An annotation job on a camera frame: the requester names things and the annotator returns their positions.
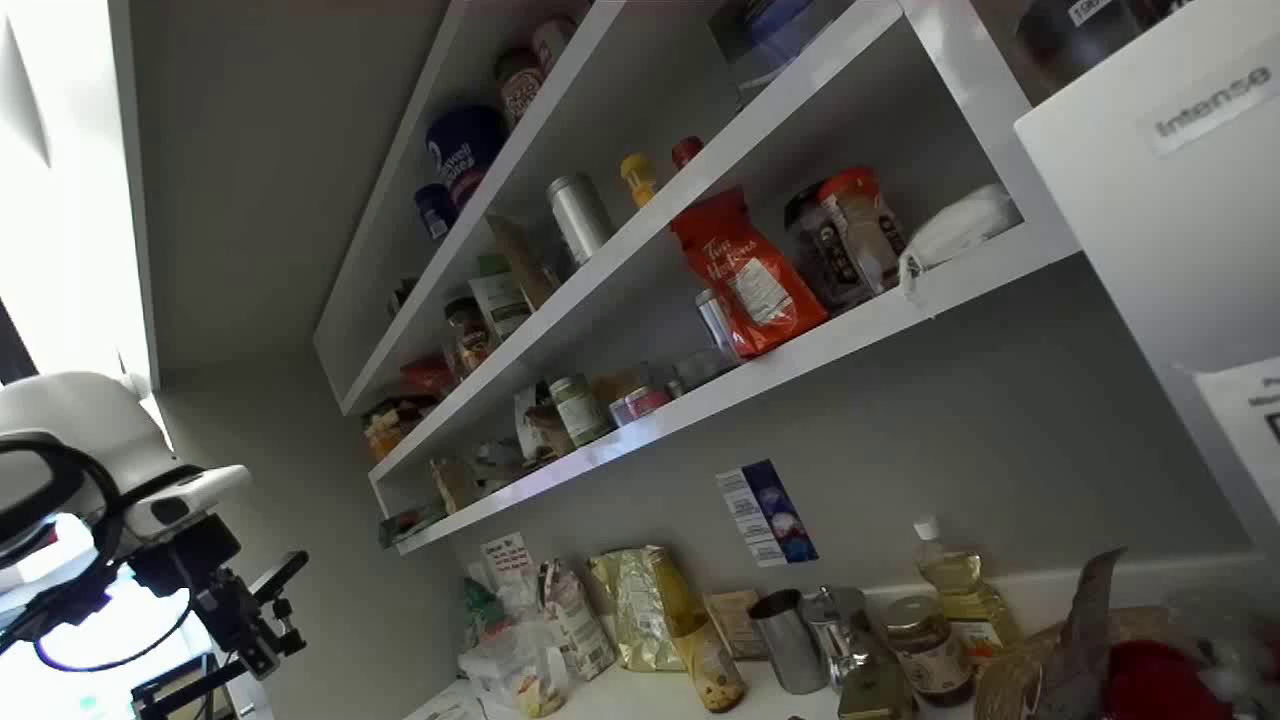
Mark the amber honey bottle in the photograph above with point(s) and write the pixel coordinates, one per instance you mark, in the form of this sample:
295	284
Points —
864	222

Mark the blue white leaflet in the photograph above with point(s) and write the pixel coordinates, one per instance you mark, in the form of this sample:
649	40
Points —
767	519

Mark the yellow small bottle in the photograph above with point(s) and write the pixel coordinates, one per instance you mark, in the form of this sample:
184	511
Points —
636	178

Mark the white plastic bag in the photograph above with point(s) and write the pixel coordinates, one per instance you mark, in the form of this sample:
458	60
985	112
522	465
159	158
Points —
962	227

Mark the gold foil bag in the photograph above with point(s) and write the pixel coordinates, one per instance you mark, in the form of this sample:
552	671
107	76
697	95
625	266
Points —
649	607

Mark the silver cylinder can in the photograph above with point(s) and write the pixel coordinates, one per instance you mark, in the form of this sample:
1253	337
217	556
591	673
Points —
579	212

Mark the blue canister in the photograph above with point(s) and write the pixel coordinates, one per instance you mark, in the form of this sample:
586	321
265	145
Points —
465	140

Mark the silver metal can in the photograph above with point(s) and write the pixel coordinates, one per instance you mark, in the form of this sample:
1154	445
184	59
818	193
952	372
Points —
716	321

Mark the white wall shelf unit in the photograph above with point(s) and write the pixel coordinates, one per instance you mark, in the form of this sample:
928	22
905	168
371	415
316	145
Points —
444	324

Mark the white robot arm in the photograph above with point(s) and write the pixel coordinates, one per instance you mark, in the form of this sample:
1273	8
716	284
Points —
94	491

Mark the pink round tin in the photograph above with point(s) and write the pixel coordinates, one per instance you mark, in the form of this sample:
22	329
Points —
632	405

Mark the glass jar brown spread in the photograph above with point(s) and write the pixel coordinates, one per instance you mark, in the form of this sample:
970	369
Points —
928	655

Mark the orange snack packet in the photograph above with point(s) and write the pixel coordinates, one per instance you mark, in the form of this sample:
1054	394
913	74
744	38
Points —
752	281

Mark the cooking oil bottle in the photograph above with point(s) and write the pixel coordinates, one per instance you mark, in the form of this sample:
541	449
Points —
958	579

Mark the white labelled canister orange lid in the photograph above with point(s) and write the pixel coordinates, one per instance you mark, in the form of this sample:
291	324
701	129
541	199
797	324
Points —
821	255

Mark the green lid white jar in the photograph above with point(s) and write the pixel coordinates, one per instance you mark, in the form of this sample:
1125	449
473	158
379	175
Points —
581	415

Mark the steel cup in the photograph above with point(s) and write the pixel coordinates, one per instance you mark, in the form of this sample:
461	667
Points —
790	640

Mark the red cloth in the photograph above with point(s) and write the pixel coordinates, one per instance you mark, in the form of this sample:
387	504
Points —
1154	682

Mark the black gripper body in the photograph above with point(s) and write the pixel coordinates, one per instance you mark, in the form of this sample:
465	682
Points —
248	623

